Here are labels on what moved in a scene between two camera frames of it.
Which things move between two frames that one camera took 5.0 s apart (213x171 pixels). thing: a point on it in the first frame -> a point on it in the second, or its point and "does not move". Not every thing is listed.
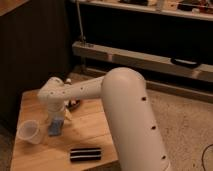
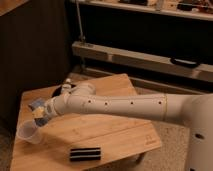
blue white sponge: x=55 y=126 -> x=38 y=111
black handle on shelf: x=186 y=62 does not move
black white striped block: x=85 y=154 does not move
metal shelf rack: x=169 y=41 does not move
